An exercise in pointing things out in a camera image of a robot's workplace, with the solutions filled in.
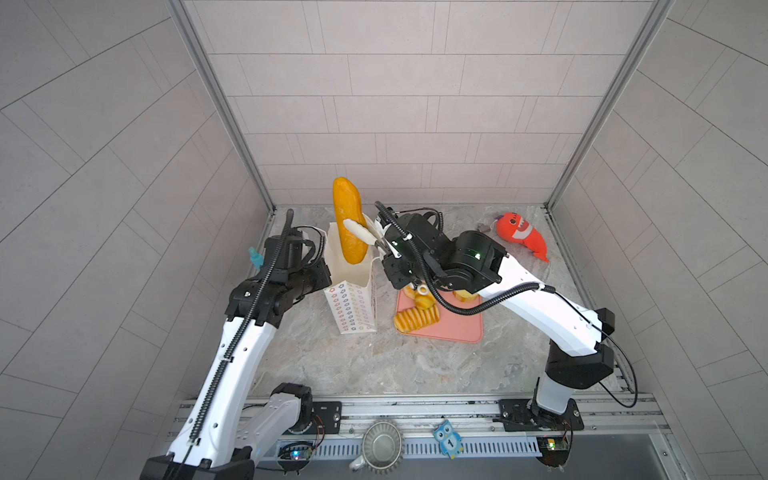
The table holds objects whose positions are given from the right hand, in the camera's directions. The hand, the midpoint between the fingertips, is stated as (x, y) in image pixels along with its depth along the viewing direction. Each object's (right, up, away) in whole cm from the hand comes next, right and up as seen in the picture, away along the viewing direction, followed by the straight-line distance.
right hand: (384, 264), depth 63 cm
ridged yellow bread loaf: (+6, -18, +20) cm, 27 cm away
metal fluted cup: (-1, -42, +3) cm, 42 cm away
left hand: (-12, -1, +8) cm, 14 cm away
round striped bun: (+10, -13, +21) cm, 27 cm away
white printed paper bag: (-8, -8, +7) cm, 13 cm away
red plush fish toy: (+41, +8, +37) cm, 56 cm away
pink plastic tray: (+18, -20, +21) cm, 34 cm away
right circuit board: (+39, -43, +5) cm, 58 cm away
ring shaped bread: (+7, -12, +27) cm, 30 cm away
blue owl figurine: (+15, -41, +3) cm, 43 cm away
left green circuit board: (-20, -42, +1) cm, 47 cm away
